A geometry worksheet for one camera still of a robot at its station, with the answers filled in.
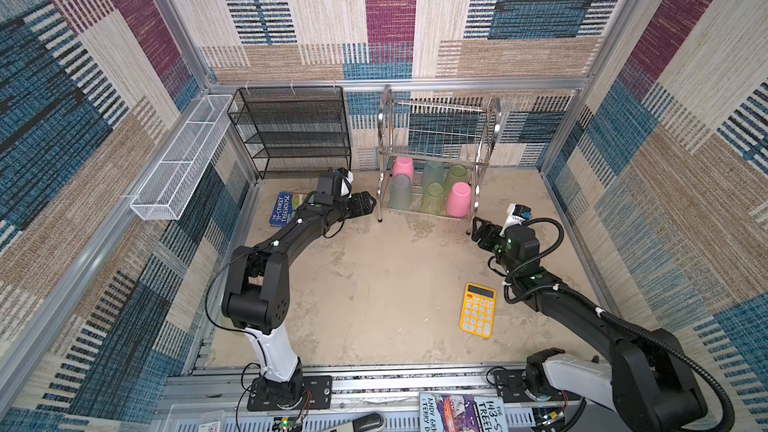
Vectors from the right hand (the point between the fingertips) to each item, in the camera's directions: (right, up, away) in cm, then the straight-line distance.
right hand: (482, 226), depth 86 cm
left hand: (-33, +8, +7) cm, 34 cm away
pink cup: (-21, +19, +16) cm, 32 cm away
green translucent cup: (-3, +16, +16) cm, 23 cm away
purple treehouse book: (-15, -41, -17) cm, 47 cm away
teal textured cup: (-22, +10, +13) cm, 28 cm away
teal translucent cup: (-11, +17, +18) cm, 27 cm away
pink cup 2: (-5, +7, +9) cm, 12 cm away
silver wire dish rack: (-15, +19, -5) cm, 25 cm away
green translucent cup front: (-12, +7, +12) cm, 18 cm away
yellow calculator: (-1, -23, -1) cm, 24 cm away
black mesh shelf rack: (-60, +32, +23) cm, 72 cm away
